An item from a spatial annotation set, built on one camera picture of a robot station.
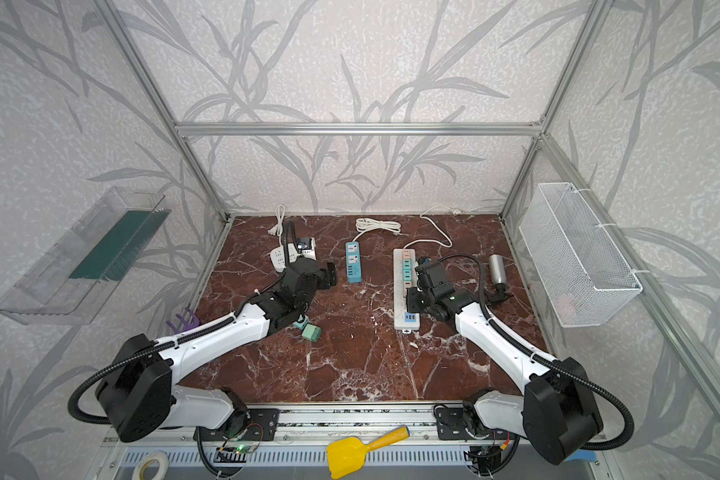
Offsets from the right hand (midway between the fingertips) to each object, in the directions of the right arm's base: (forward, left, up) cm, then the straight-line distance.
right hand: (412, 287), depth 86 cm
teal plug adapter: (+10, +1, -5) cm, 11 cm away
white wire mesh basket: (-9, -33, +23) cm, 41 cm away
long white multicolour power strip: (+7, +2, -6) cm, 9 cm away
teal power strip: (+15, +19, -9) cm, 26 cm away
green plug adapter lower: (-10, +29, -9) cm, 32 cm away
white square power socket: (+18, +46, -9) cm, 50 cm away
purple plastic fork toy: (-5, +68, -11) cm, 69 cm away
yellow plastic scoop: (-39, +17, -10) cm, 44 cm away
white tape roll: (-40, +60, -10) cm, 73 cm away
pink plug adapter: (+16, 0, -6) cm, 17 cm away
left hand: (+7, +24, +9) cm, 27 cm away
